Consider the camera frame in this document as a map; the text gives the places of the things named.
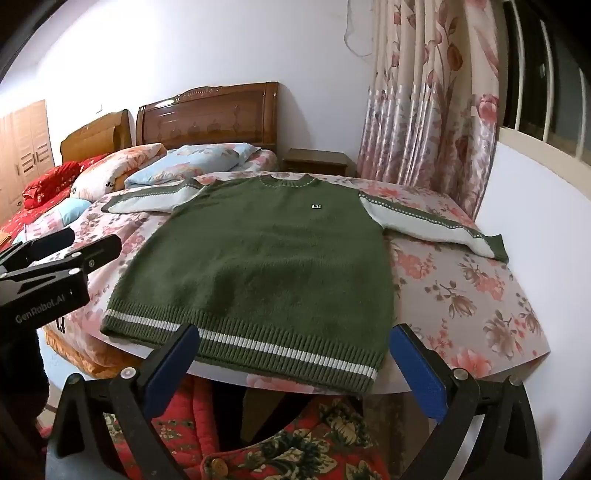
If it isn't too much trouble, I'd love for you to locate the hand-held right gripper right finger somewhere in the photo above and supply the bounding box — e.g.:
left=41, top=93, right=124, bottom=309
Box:
left=389, top=323, right=546, bottom=480

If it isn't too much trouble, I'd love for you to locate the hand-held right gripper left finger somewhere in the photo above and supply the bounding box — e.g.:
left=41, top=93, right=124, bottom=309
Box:
left=46, top=323, right=201, bottom=480

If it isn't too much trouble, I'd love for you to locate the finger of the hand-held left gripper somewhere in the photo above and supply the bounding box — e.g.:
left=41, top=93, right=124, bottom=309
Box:
left=0, top=227, right=76, bottom=274
left=28, top=234, right=123, bottom=278

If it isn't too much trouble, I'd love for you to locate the green knit sweater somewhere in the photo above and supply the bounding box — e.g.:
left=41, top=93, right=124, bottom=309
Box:
left=100, top=172, right=510, bottom=397

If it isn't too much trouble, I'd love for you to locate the blue and pink floral quilt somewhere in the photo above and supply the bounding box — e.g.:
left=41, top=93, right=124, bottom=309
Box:
left=11, top=198, right=93, bottom=245

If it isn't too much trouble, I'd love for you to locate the red floral blanket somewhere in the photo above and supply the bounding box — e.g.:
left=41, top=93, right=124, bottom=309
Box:
left=21, top=154, right=109, bottom=210

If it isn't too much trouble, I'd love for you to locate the orange blanket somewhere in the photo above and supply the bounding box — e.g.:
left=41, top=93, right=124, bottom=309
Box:
left=44, top=323, right=153, bottom=381

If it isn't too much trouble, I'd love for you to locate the pink floral table cloth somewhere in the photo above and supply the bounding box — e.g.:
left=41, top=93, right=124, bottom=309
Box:
left=14, top=171, right=552, bottom=398

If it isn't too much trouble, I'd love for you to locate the wooden wardrobe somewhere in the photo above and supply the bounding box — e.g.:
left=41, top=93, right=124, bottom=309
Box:
left=0, top=99, right=56, bottom=227

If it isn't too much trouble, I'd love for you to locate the small wooden headboard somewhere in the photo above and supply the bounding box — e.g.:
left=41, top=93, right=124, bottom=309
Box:
left=60, top=109, right=134, bottom=163

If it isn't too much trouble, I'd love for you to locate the light blue floral pillow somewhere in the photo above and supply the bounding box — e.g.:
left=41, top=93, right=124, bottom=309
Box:
left=124, top=142, right=262, bottom=188

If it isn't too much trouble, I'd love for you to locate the red leaf print quilt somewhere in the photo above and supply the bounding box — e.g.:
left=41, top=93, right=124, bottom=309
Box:
left=39, top=369, right=384, bottom=480

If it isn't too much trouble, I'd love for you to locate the large wooden headboard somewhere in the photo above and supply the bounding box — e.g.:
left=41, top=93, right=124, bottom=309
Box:
left=135, top=82, right=280, bottom=153

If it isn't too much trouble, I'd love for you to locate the wooden nightstand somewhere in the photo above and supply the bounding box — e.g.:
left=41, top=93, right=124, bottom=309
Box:
left=281, top=148, right=351, bottom=178

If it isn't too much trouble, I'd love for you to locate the pink floral curtain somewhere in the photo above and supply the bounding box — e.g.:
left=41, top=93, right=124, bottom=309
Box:
left=355, top=0, right=502, bottom=220

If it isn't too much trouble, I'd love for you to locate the barred window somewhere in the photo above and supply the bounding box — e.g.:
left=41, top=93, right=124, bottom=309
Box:
left=499, top=0, right=591, bottom=160

